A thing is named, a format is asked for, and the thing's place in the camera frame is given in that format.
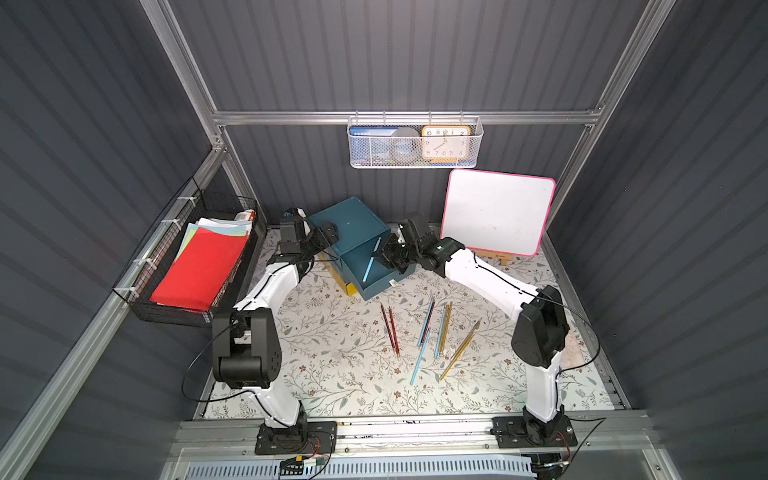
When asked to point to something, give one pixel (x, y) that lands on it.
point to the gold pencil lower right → (459, 355)
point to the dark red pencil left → (387, 325)
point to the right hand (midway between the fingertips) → (376, 249)
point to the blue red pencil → (426, 323)
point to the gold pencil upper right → (476, 328)
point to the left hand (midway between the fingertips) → (322, 231)
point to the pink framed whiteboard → (497, 211)
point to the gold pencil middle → (448, 311)
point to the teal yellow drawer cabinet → (360, 232)
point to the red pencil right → (394, 331)
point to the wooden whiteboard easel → (504, 258)
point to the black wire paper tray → (192, 209)
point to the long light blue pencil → (419, 364)
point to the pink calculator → (572, 355)
